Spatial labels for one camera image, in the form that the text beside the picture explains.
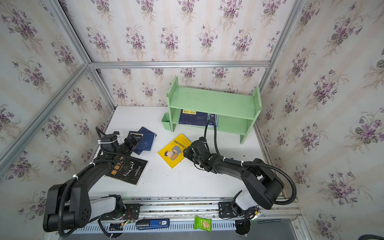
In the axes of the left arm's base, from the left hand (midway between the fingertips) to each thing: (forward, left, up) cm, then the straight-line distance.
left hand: (139, 138), depth 87 cm
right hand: (-7, -26, -4) cm, 27 cm away
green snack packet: (-41, -37, -10) cm, 56 cm away
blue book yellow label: (+4, -1, -10) cm, 11 cm away
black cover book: (-14, +6, -11) cm, 19 cm away
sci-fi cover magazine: (+17, -45, +1) cm, 48 cm away
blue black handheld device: (-41, -12, -7) cm, 43 cm away
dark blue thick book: (+15, -32, +2) cm, 35 cm away
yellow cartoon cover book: (-4, -19, -11) cm, 22 cm away
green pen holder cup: (+17, -13, -5) cm, 22 cm away
